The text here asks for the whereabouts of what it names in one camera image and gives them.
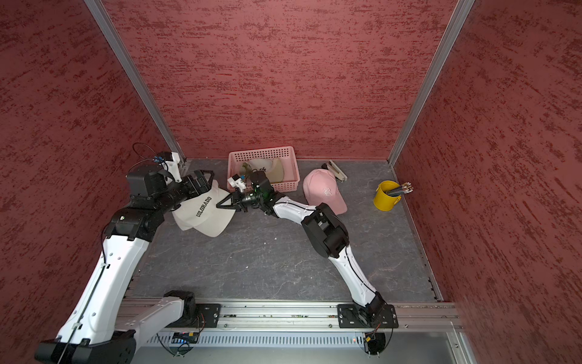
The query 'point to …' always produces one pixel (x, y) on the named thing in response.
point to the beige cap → (273, 167)
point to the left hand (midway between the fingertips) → (202, 181)
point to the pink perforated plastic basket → (286, 155)
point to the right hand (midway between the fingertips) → (219, 209)
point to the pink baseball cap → (320, 186)
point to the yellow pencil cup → (383, 201)
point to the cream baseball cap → (201, 212)
